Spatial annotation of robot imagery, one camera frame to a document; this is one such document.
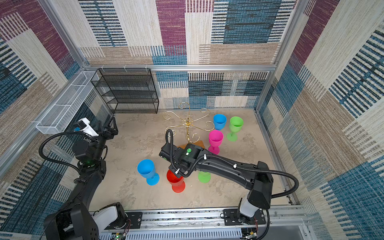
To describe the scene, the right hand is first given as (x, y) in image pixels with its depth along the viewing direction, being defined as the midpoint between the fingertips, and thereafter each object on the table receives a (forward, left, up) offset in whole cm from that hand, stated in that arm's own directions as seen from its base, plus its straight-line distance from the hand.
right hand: (181, 167), depth 73 cm
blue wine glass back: (+3, +19, -6) cm, 20 cm away
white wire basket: (+19, +57, +18) cm, 63 cm away
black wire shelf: (+59, +40, +2) cm, 71 cm away
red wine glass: (-7, +2, -1) cm, 7 cm away
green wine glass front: (+29, -33, -3) cm, 44 cm away
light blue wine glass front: (+31, -23, -3) cm, 39 cm away
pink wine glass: (+20, -19, -5) cm, 28 cm away
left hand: (+19, +35, +17) cm, 43 cm away
